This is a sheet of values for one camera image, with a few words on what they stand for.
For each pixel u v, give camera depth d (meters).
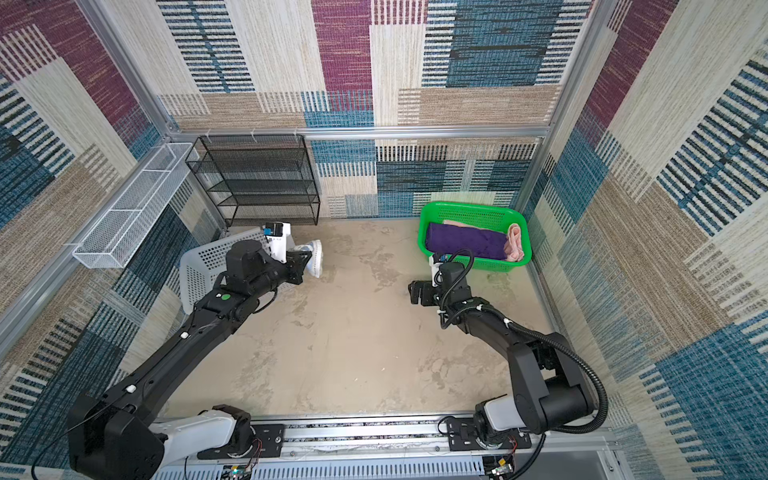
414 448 0.73
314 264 0.78
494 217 1.11
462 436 0.73
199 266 1.02
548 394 0.43
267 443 0.73
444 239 1.04
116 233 0.72
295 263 0.67
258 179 1.09
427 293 0.81
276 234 0.66
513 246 1.02
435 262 0.82
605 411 0.39
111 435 0.38
